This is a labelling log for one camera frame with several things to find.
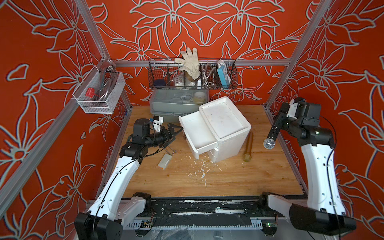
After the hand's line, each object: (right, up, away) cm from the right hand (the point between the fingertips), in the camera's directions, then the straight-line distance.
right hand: (274, 115), depth 69 cm
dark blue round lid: (-60, +23, +29) cm, 70 cm away
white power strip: (-47, +22, +24) cm, 57 cm away
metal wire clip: (-50, -22, +20) cm, 58 cm away
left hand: (-45, -8, +1) cm, 46 cm away
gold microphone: (-5, -24, +19) cm, 32 cm away
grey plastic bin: (-54, +9, +30) cm, 62 cm away
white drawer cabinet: (-25, -7, +7) cm, 27 cm away
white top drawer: (-35, -11, +17) cm, 41 cm away
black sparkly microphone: (-3, -13, -2) cm, 13 cm away
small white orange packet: (-56, -28, +20) cm, 65 cm away
